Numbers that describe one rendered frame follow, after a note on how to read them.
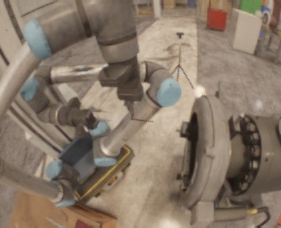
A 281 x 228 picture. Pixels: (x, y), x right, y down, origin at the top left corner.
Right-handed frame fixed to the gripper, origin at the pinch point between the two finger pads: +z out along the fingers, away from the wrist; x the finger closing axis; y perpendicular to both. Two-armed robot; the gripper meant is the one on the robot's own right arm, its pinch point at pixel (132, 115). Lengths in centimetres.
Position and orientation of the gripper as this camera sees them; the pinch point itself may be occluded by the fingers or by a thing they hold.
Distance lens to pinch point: 44.2
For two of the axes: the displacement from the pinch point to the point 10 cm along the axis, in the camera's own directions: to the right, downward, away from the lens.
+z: 1.3, 6.2, 7.7
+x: -9.6, -1.0, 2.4
